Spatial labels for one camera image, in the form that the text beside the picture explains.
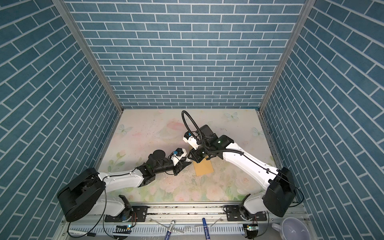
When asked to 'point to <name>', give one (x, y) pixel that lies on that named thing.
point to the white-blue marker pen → (168, 233)
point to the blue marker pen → (206, 230)
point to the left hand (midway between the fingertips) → (189, 161)
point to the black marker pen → (78, 232)
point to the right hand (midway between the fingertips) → (188, 154)
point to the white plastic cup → (292, 228)
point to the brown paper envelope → (204, 167)
